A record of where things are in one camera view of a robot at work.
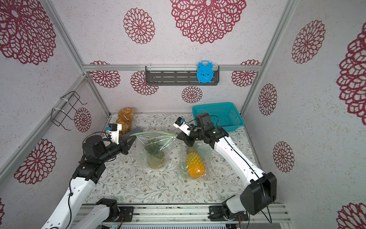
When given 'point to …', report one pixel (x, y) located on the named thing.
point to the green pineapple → (156, 155)
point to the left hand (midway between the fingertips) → (135, 137)
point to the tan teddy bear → (125, 117)
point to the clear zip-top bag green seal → (166, 140)
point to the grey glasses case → (133, 130)
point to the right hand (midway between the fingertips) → (178, 133)
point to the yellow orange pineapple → (195, 163)
